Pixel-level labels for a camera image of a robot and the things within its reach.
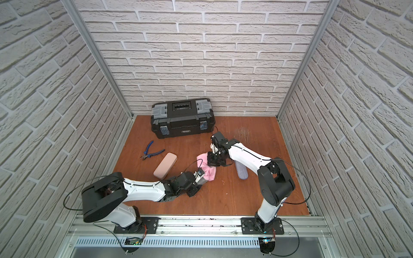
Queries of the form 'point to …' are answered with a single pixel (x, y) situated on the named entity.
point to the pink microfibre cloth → (209, 172)
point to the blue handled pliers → (146, 152)
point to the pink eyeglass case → (165, 165)
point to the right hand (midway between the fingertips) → (211, 163)
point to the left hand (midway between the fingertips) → (199, 180)
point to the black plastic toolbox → (182, 117)
